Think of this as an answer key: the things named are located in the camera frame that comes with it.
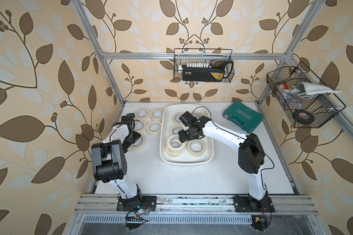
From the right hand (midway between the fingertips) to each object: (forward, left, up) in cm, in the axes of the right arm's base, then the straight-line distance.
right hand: (184, 137), depth 90 cm
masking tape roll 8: (-3, -7, -8) cm, 11 cm away
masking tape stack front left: (-5, +6, -3) cm, 8 cm away
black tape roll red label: (-3, -60, +21) cm, 63 cm away
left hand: (+1, +33, -3) cm, 33 cm away
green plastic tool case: (+18, -47, -5) cm, 50 cm away
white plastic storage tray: (+22, +12, -3) cm, 25 cm away
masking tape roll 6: (+23, -11, -5) cm, 26 cm away
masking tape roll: (+27, +32, -7) cm, 42 cm away
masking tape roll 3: (+16, +32, -7) cm, 36 cm away
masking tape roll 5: (0, +29, -6) cm, 30 cm away
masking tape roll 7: (+11, +6, -7) cm, 14 cm away
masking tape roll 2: (+27, +21, -8) cm, 35 cm away
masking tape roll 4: (+14, +21, -8) cm, 27 cm away
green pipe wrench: (+25, +39, -6) cm, 47 cm away
